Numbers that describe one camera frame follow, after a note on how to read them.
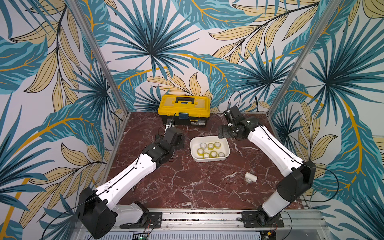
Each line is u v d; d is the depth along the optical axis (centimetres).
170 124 65
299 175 42
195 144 99
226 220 75
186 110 101
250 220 73
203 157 95
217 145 100
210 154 95
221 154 96
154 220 74
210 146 100
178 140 59
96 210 37
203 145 100
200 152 97
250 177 84
